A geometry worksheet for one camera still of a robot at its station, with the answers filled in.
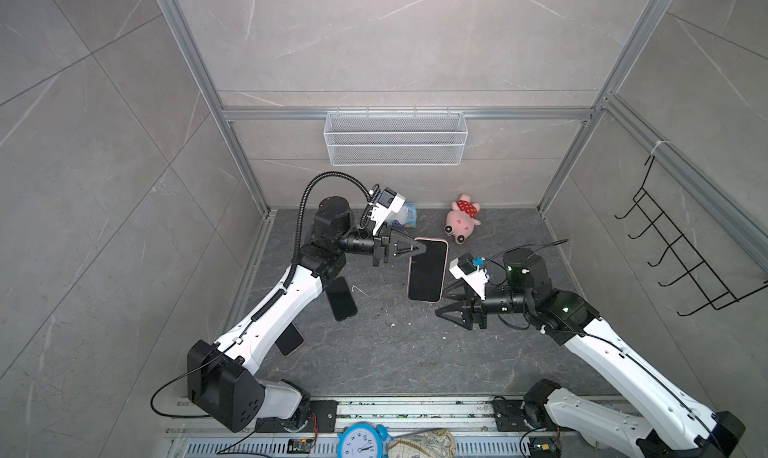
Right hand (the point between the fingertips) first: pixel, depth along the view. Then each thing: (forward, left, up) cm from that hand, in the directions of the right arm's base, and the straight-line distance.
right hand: (441, 299), depth 65 cm
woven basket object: (-25, +3, -23) cm, 34 cm away
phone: (+2, +4, +9) cm, 10 cm away
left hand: (+5, +5, +13) cm, 14 cm away
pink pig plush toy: (+41, -15, -20) cm, 48 cm away
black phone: (+13, +27, -23) cm, 38 cm away
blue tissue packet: (+48, +3, -23) cm, 53 cm away
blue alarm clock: (-24, +19, -24) cm, 38 cm away
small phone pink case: (+1, +42, -26) cm, 49 cm away
